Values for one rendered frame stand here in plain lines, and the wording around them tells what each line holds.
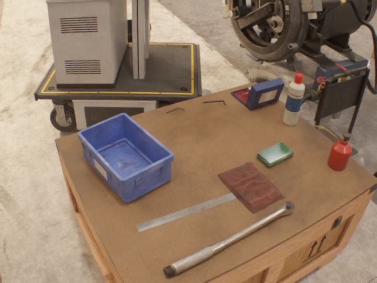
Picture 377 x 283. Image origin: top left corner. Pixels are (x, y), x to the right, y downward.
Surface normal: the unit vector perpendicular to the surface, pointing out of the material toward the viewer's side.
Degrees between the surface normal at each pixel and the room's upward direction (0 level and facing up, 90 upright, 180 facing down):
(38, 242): 0
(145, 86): 0
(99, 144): 90
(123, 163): 0
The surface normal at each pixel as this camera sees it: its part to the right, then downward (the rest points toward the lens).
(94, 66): 0.02, 0.61
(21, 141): 0.05, -0.79
